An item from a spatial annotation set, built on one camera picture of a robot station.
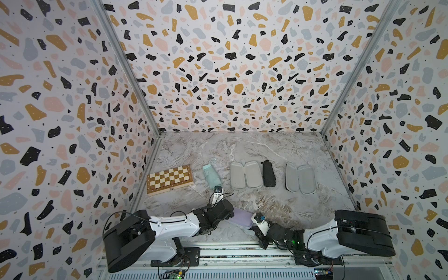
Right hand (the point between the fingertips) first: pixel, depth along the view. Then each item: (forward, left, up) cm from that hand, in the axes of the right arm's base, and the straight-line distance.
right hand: (250, 232), depth 80 cm
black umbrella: (+31, -11, 0) cm, 33 cm away
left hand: (+12, +11, +3) cm, 16 cm away
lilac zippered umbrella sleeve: (+4, +4, +7) cm, 9 cm away
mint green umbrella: (+27, +21, +4) cm, 34 cm away
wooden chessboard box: (+24, +44, +3) cm, 50 cm away
